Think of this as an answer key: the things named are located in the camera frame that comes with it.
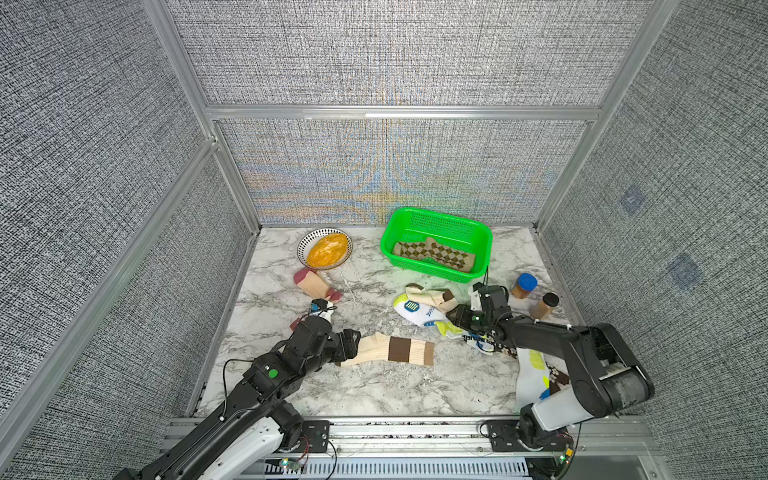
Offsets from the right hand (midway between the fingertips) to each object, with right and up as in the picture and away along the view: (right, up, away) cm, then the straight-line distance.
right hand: (451, 308), depth 93 cm
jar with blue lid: (+24, +8, +2) cm, 25 cm away
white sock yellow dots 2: (+19, -17, -13) cm, 28 cm away
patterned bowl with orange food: (-42, +19, +10) cm, 47 cm away
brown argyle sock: (-4, +19, +17) cm, 26 cm away
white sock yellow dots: (-8, -3, +2) cm, 9 cm away
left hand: (-28, -3, -18) cm, 34 cm away
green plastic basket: (-10, +28, +24) cm, 38 cm away
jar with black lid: (+27, 0, -3) cm, 27 cm away
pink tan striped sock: (-46, +7, +8) cm, 47 cm away
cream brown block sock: (-23, -11, -5) cm, 25 cm away
